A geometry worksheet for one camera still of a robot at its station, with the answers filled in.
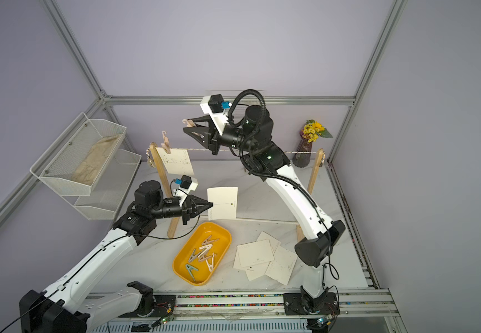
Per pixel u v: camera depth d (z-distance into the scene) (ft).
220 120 1.59
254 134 1.48
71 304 1.29
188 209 1.97
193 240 2.88
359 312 2.40
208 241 2.89
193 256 2.75
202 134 1.64
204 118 1.72
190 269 2.64
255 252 2.82
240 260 2.75
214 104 1.43
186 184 1.94
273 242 2.91
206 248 2.82
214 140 1.61
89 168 2.52
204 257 2.75
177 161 2.25
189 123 1.68
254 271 2.68
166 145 2.01
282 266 2.69
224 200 2.23
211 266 2.68
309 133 3.28
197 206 2.14
